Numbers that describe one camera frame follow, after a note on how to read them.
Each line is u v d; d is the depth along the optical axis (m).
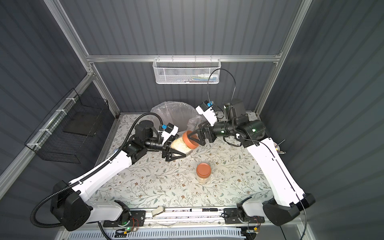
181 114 0.92
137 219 0.73
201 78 0.93
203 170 0.80
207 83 0.90
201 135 0.51
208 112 0.52
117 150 0.53
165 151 0.59
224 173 0.89
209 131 0.51
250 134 0.41
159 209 0.74
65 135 0.72
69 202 0.39
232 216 0.73
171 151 0.59
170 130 0.58
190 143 0.58
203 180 0.83
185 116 0.93
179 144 0.62
